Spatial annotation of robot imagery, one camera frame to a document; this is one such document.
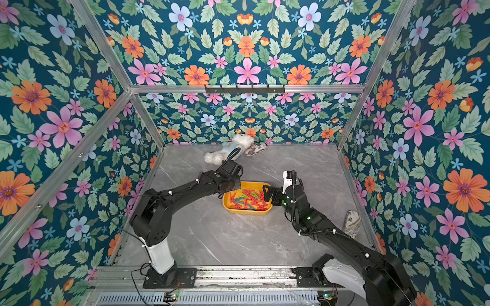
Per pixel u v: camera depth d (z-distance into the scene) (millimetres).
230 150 1065
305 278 718
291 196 575
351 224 842
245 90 929
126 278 751
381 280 397
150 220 478
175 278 686
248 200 953
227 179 727
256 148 1147
